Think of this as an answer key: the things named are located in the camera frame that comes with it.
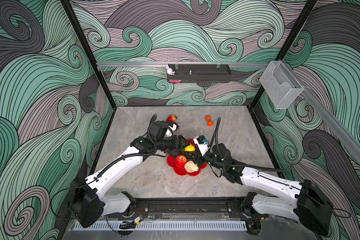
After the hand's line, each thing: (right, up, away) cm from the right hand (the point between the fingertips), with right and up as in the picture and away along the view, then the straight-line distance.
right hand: (189, 149), depth 75 cm
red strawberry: (-10, +17, +33) cm, 39 cm away
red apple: (-4, -8, +8) cm, 12 cm away
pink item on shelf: (-8, +39, +15) cm, 43 cm away
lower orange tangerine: (+19, +13, +35) cm, 42 cm away
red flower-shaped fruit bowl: (-4, -14, +8) cm, 17 cm away
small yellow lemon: (0, +2, -3) cm, 4 cm away
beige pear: (+1, -11, +6) cm, 12 cm away
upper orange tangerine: (+18, +17, +39) cm, 46 cm away
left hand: (-1, +3, -3) cm, 5 cm away
